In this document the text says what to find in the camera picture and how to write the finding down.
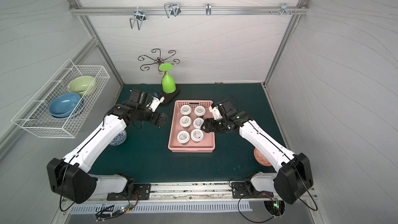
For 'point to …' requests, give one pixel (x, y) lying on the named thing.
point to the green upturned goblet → (168, 83)
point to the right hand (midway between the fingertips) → (206, 127)
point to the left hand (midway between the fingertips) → (160, 114)
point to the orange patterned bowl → (260, 158)
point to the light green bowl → (81, 84)
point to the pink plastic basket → (207, 145)
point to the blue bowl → (62, 105)
